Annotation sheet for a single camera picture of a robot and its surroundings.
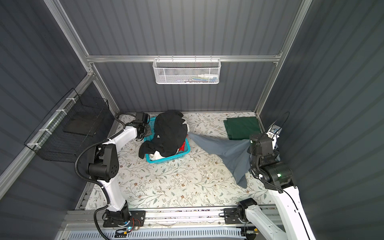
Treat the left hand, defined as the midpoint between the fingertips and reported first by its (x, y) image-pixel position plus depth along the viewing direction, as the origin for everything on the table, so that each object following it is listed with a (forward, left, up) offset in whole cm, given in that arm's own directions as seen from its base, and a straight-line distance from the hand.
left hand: (144, 131), depth 98 cm
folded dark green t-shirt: (+5, -69, -6) cm, 69 cm away
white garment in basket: (-20, -10, +1) cm, 22 cm away
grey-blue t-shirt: (-24, -53, +9) cm, 59 cm away
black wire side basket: (-15, +31, +20) cm, 39 cm away
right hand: (-30, -62, +25) cm, 73 cm away
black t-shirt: (-3, -17, +2) cm, 18 cm away
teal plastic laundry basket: (-20, -23, +1) cm, 30 cm away
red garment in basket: (-12, -25, -2) cm, 28 cm away
